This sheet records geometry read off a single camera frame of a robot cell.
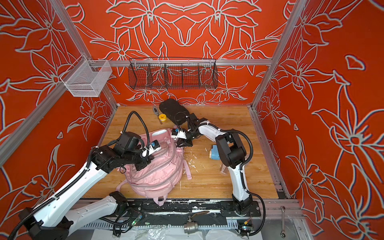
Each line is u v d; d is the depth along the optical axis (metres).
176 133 0.79
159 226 0.70
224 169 0.85
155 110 1.14
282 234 0.66
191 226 0.66
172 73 0.98
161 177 0.70
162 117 1.10
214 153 0.88
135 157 0.59
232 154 0.54
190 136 0.81
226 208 0.72
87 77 0.92
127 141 0.53
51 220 0.38
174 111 1.13
